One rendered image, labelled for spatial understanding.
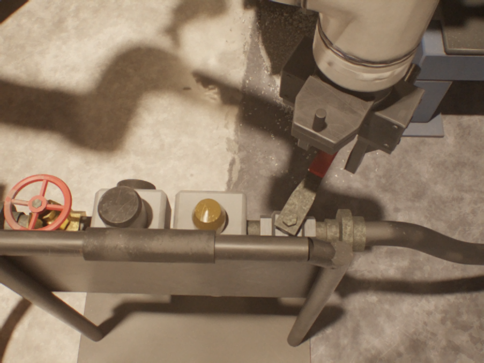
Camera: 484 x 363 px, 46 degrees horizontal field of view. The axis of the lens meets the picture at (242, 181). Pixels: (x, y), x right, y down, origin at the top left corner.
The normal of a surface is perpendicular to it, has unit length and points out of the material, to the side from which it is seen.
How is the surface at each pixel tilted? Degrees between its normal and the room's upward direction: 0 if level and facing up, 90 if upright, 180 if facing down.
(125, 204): 0
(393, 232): 16
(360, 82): 89
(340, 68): 90
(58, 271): 90
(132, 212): 0
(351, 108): 0
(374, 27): 90
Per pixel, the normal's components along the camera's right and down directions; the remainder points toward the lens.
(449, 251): 0.50, 0.44
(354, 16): -0.38, 0.90
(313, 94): 0.00, -0.41
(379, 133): -0.50, 0.79
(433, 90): -0.03, 0.91
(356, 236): -0.01, 0.05
